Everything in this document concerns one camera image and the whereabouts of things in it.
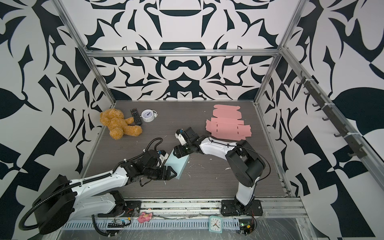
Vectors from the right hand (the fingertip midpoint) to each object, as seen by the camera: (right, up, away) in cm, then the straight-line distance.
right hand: (178, 151), depth 89 cm
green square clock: (+19, -29, -20) cm, 40 cm away
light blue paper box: (0, -6, -5) cm, 8 cm away
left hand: (-1, -10, -9) cm, 13 cm away
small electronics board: (+34, -31, -18) cm, 49 cm away
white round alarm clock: (-23, +21, +20) cm, 37 cm away
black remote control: (-34, +23, +23) cm, 47 cm away
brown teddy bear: (-38, +15, +7) cm, 42 cm away
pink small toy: (-14, -26, -19) cm, 35 cm away
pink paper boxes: (+32, +14, +17) cm, 39 cm away
